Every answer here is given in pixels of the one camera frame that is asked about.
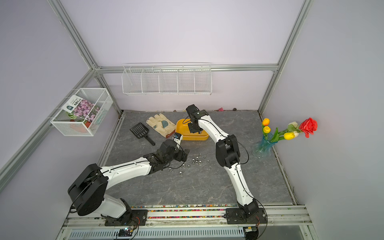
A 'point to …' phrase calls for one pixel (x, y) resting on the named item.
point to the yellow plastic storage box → (182, 127)
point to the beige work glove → (163, 125)
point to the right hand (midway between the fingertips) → (195, 127)
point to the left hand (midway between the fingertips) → (182, 148)
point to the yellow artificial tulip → (267, 129)
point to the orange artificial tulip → (266, 121)
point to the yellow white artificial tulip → (291, 135)
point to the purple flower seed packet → (81, 108)
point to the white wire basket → (66, 123)
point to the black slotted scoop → (140, 131)
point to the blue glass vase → (264, 149)
